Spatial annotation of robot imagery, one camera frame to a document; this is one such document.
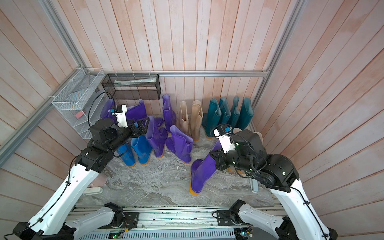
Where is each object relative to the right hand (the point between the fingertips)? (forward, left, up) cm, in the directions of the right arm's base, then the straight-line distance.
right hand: (209, 152), depth 58 cm
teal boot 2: (+31, -24, -10) cm, 41 cm away
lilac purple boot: (+13, +13, -14) cm, 24 cm away
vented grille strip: (-24, -8, -35) cm, 44 cm away
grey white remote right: (-1, -28, -33) cm, 43 cm away
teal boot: (+32, -17, -10) cm, 37 cm away
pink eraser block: (+27, +71, -6) cm, 76 cm away
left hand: (+15, +30, +2) cm, 33 cm away
